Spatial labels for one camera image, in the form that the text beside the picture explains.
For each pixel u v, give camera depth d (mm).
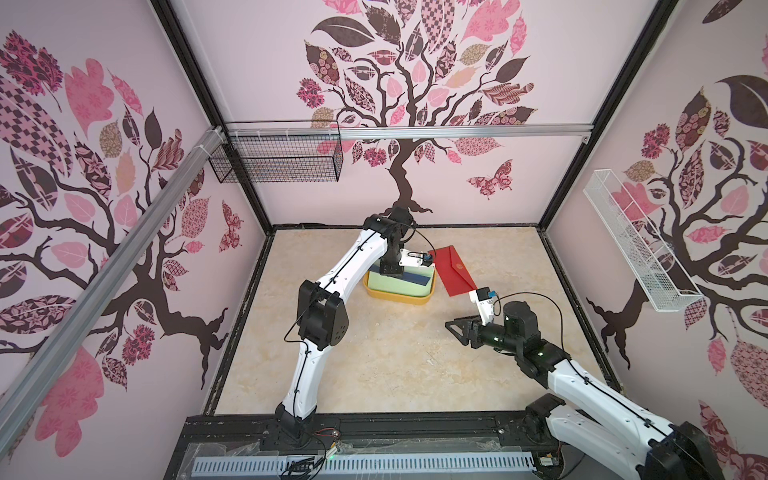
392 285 979
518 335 621
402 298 957
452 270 1063
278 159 1415
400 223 677
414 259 795
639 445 427
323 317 537
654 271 741
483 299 712
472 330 695
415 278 953
